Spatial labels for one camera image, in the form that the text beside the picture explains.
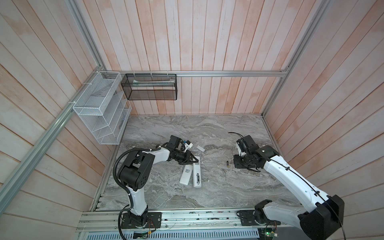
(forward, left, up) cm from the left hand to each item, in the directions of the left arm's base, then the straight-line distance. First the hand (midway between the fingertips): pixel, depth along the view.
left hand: (196, 164), depth 87 cm
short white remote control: (-5, +6, -5) cm, 9 cm away
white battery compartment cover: (+14, -3, -6) cm, 16 cm away
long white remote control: (-6, 0, -1) cm, 6 cm away
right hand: (-2, -21, +7) cm, 23 cm away
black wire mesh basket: (+50, +32, +20) cm, 63 cm away
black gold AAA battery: (+2, -20, -5) cm, 21 cm away
